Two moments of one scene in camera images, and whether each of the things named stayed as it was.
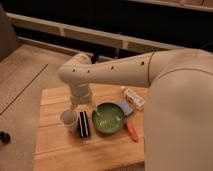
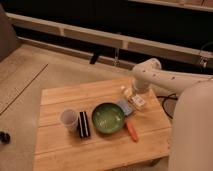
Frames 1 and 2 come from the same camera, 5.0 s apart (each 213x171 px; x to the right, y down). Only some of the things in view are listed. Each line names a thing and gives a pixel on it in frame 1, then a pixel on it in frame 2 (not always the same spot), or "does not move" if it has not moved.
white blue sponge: [127, 110] does not move
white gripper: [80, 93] -> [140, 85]
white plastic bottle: [135, 102] does not move
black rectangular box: [84, 125] does not move
